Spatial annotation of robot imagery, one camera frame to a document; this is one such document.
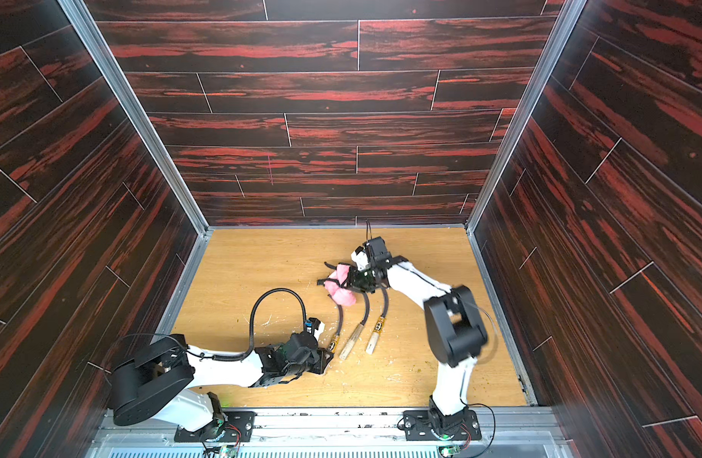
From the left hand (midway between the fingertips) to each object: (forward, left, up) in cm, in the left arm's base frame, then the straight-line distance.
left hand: (334, 359), depth 85 cm
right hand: (+22, -3, +8) cm, 24 cm away
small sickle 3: (+4, -12, +2) cm, 12 cm away
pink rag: (+20, 0, +10) cm, 22 cm away
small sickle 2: (+7, -6, +1) cm, 10 cm away
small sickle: (+4, 0, +2) cm, 4 cm away
